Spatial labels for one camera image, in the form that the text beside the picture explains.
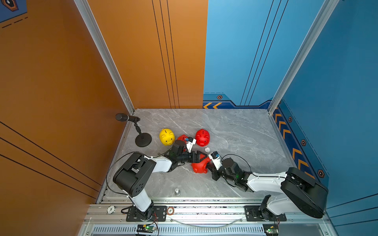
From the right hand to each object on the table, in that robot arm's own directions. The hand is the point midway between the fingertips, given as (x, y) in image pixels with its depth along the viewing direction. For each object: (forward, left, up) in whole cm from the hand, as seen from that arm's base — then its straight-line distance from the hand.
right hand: (207, 166), depth 85 cm
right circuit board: (-29, -30, -7) cm, 43 cm away
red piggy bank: (+17, +15, +4) cm, 23 cm away
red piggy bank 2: (+17, +2, +5) cm, 18 cm away
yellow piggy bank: (+18, +25, +4) cm, 31 cm away
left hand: (+6, +2, +1) cm, 7 cm away
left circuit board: (-29, +31, -6) cm, 43 cm away
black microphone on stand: (+21, +44, -3) cm, 48 cm away
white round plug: (+13, -1, -4) cm, 14 cm away
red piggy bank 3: (-2, +4, +4) cm, 5 cm away
